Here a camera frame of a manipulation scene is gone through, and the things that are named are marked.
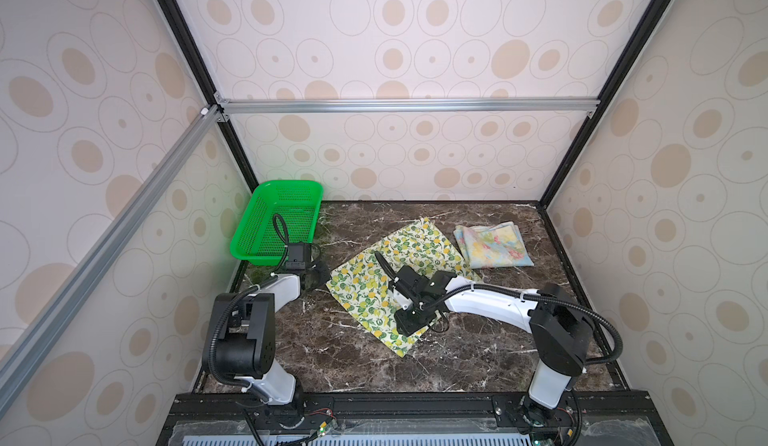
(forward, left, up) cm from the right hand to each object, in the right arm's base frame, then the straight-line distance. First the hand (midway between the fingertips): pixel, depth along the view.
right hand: (403, 327), depth 84 cm
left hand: (+20, +22, +2) cm, 29 cm away
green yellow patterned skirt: (+13, +11, -3) cm, 17 cm away
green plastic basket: (+33, +51, -1) cm, 61 cm away
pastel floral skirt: (+30, -33, -3) cm, 45 cm away
